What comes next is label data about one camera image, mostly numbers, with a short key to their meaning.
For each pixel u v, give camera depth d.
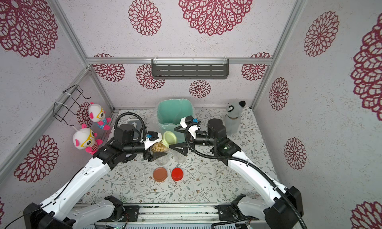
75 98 0.82
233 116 0.99
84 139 0.79
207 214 0.76
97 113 0.94
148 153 0.62
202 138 0.58
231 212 0.66
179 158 0.92
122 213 0.71
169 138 0.66
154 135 0.58
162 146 0.65
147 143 0.60
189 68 0.93
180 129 0.65
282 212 0.38
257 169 0.46
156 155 0.63
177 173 0.87
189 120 0.53
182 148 0.56
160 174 0.88
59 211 0.39
